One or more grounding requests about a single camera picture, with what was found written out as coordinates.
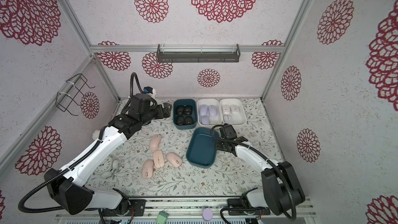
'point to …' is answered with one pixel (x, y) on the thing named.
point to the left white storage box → (212, 121)
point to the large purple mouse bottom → (212, 110)
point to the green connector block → (162, 218)
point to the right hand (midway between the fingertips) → (217, 142)
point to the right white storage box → (240, 119)
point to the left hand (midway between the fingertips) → (163, 107)
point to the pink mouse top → (154, 141)
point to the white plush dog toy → (96, 134)
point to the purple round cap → (207, 214)
